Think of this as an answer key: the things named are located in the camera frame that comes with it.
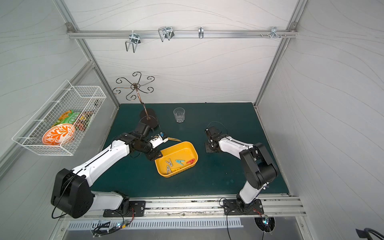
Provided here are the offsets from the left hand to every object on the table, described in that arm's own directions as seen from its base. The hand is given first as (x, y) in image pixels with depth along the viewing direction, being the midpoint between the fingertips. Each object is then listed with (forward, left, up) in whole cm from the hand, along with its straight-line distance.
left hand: (158, 151), depth 83 cm
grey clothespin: (-3, -5, -9) cm, 11 cm away
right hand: (+9, -31, -9) cm, 33 cm away
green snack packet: (+3, +37, +25) cm, 45 cm away
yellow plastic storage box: (0, -9, -10) cm, 14 cm away
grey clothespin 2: (-6, -5, -9) cm, 12 cm away
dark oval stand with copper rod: (+31, +15, -6) cm, 35 cm away
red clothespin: (-2, -18, -10) cm, 21 cm away
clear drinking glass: (+35, -8, -7) cm, 37 cm away
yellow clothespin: (-6, -9, -10) cm, 15 cm away
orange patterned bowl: (-5, +38, +23) cm, 45 cm away
